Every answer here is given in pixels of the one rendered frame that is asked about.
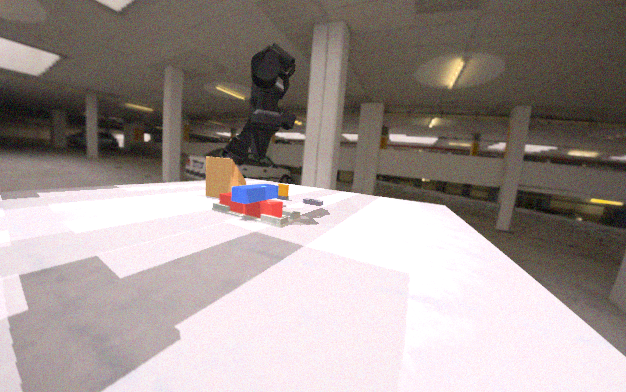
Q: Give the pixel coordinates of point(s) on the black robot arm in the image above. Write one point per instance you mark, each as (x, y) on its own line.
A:
(266, 66)

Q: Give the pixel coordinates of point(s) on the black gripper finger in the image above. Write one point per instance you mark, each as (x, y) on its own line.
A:
(252, 145)
(262, 137)

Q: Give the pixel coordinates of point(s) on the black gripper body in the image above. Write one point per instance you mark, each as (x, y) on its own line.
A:
(261, 111)

